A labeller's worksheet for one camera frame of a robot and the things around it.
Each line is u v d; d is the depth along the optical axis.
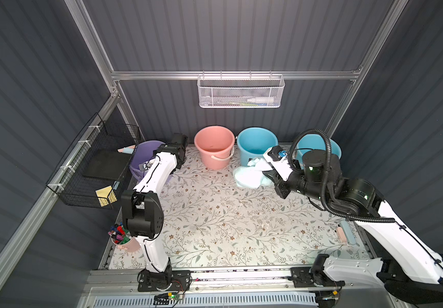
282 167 0.47
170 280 0.67
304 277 0.74
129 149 0.80
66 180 0.62
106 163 0.75
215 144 1.01
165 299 0.72
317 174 0.40
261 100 0.89
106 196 0.60
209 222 0.89
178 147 0.66
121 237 0.71
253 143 1.08
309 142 1.02
